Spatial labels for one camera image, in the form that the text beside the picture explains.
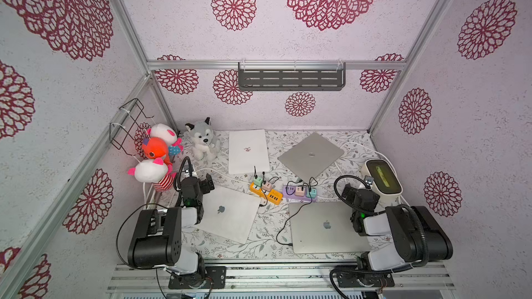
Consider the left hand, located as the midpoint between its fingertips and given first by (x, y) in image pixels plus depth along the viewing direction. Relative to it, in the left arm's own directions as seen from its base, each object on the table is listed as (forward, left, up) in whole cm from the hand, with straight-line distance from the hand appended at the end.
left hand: (198, 177), depth 94 cm
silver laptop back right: (+17, -54, -7) cm, 57 cm away
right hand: (-3, -73, -1) cm, 73 cm away
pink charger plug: (-5, -31, +1) cm, 32 cm away
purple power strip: (-7, -44, -1) cm, 44 cm away
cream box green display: (-2, -85, -1) cm, 85 cm away
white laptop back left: (+22, -21, -6) cm, 31 cm away
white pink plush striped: (-6, +12, +14) cm, 20 cm away
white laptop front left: (-14, -14, -6) cm, 21 cm away
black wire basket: (+2, +22, +26) cm, 34 cm away
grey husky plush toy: (+14, -2, +6) cm, 16 cm away
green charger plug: (-3, -27, +1) cm, 28 cm away
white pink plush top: (+17, +16, +13) cm, 27 cm away
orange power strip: (-8, -34, -3) cm, 35 cm away
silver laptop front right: (-21, -54, -5) cm, 58 cm away
